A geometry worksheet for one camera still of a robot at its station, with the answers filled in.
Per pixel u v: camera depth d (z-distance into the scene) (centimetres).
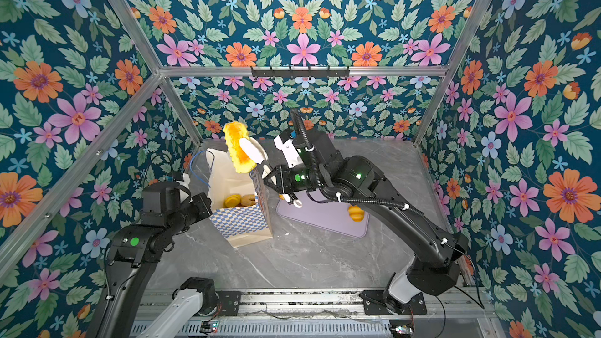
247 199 93
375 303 72
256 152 58
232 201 89
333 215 93
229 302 74
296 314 72
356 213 91
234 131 60
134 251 42
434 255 39
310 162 41
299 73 93
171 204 50
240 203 91
